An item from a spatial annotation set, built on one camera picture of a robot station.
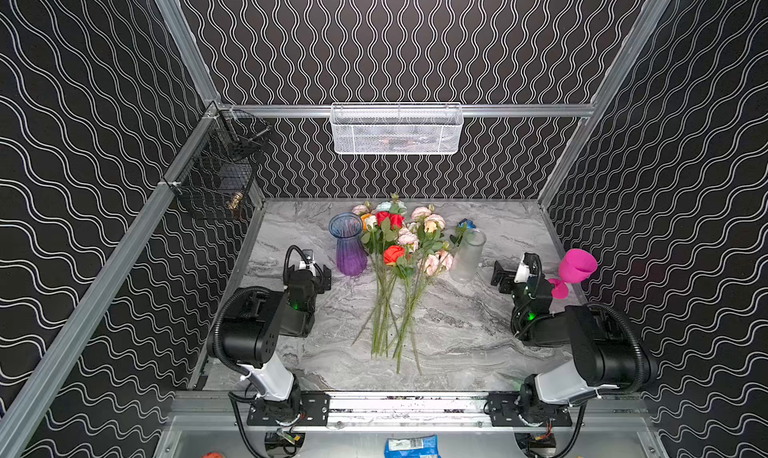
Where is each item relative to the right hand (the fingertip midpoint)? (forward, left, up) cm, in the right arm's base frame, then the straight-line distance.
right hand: (517, 264), depth 91 cm
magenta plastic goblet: (-3, -15, +4) cm, 16 cm away
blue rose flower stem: (+19, +13, -4) cm, 24 cm away
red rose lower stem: (0, +38, -3) cm, 38 cm away
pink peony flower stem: (+8, +26, -4) cm, 27 cm away
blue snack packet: (-45, +31, -7) cm, 55 cm away
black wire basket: (+19, +94, +18) cm, 98 cm away
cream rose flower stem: (+16, +26, -1) cm, 30 cm away
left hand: (0, +62, -1) cm, 62 cm away
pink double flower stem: (+4, +22, -3) cm, 22 cm away
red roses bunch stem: (+14, +40, +2) cm, 43 cm away
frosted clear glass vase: (+2, +15, +1) cm, 15 cm away
